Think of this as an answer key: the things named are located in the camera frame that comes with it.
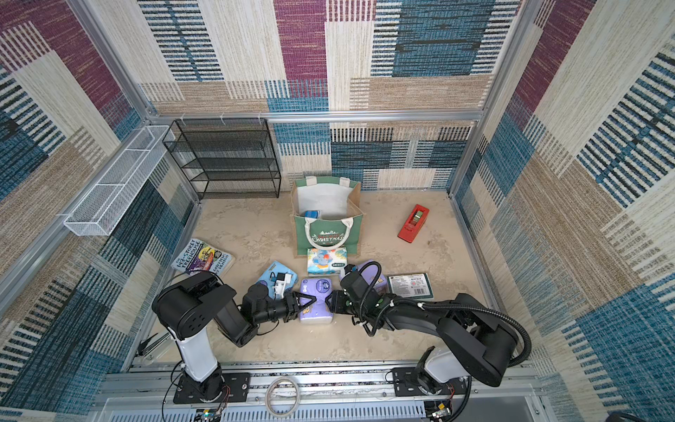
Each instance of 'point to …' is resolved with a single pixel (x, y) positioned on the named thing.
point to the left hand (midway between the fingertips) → (316, 303)
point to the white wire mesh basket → (108, 200)
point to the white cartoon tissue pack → (324, 263)
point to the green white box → (414, 286)
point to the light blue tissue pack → (270, 277)
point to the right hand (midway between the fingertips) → (334, 304)
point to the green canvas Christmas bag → (339, 202)
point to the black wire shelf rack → (226, 158)
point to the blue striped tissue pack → (314, 214)
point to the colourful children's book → (199, 256)
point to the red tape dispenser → (413, 223)
